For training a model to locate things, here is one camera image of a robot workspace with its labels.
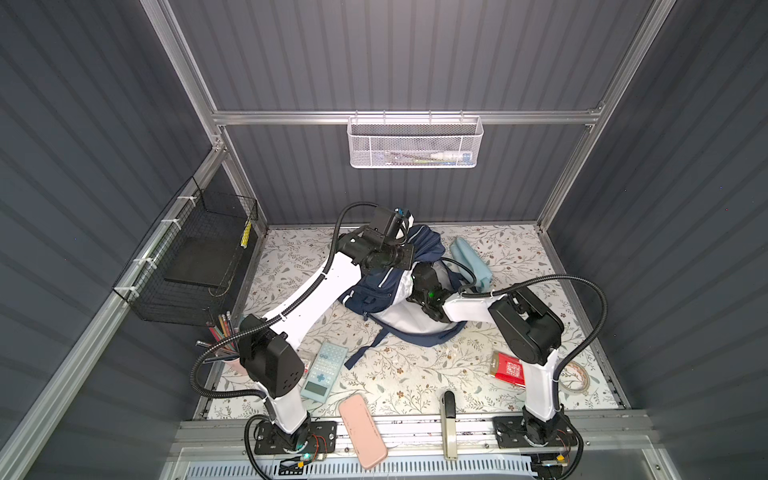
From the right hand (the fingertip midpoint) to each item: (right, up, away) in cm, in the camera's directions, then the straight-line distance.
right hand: (386, 274), depth 93 cm
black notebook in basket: (-44, +5, -21) cm, 49 cm away
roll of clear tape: (+53, -28, -11) cm, 61 cm away
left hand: (+8, +6, -14) cm, 18 cm away
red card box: (+34, -26, -11) cm, 44 cm away
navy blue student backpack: (-1, -6, -13) cm, 14 cm away
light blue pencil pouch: (+27, +7, +14) cm, 31 cm away
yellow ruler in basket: (-40, +12, -10) cm, 42 cm away
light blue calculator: (-17, -27, -11) cm, 34 cm away
